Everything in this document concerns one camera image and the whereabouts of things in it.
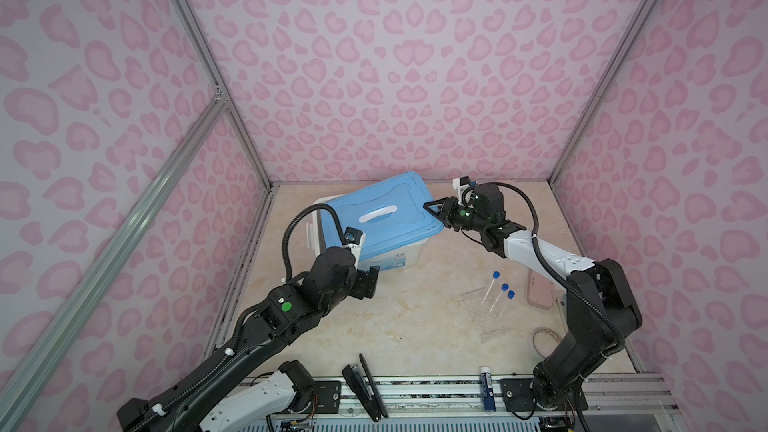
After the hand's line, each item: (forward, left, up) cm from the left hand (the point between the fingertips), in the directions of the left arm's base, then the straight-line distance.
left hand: (365, 258), depth 71 cm
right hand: (+17, -16, -1) cm, 24 cm away
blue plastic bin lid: (+16, -6, -4) cm, 18 cm away
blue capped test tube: (-4, -34, -9) cm, 36 cm away
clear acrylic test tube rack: (-4, -33, -25) cm, 42 cm away
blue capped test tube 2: (-6, -36, -10) cm, 37 cm away
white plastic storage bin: (+9, -6, -17) cm, 20 cm away
